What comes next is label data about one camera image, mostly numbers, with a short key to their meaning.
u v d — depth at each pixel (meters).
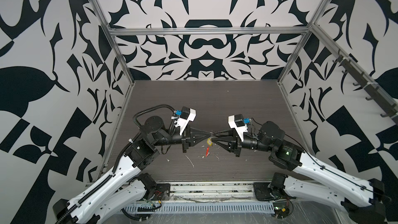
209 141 0.56
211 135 0.55
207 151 0.57
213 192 0.76
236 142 0.51
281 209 0.71
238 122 0.49
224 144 0.56
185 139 0.50
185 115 0.50
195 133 0.53
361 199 0.41
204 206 0.71
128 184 0.60
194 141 0.54
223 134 0.57
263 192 0.74
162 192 0.74
